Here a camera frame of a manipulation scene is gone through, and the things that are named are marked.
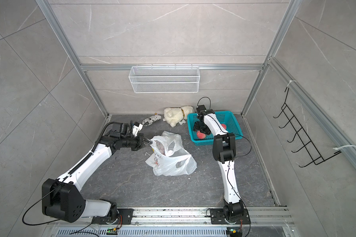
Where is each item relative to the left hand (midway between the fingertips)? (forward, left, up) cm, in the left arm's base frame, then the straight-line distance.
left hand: (152, 140), depth 79 cm
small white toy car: (+30, +8, -17) cm, 35 cm away
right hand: (+19, -31, -18) cm, 40 cm away
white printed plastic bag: (-15, -10, +9) cm, 20 cm away
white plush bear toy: (+28, -11, -10) cm, 31 cm away
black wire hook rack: (-13, -72, +10) cm, 74 cm away
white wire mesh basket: (+45, -3, +9) cm, 46 cm away
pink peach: (+13, -30, -15) cm, 36 cm away
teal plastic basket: (+28, -52, -15) cm, 61 cm away
